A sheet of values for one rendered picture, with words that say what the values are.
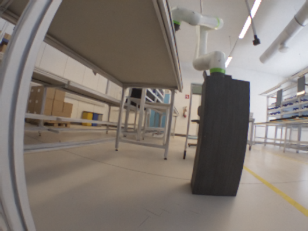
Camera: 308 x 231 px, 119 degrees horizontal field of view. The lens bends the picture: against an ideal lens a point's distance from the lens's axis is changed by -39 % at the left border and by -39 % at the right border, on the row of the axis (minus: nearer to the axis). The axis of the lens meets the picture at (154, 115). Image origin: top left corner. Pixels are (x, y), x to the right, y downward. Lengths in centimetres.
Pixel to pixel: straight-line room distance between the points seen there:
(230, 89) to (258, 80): 751
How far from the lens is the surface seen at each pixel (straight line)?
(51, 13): 27
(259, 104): 818
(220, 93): 100
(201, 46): 132
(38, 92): 428
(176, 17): 110
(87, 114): 647
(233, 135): 100
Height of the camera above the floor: 44
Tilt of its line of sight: 3 degrees up
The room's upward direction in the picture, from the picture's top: 7 degrees clockwise
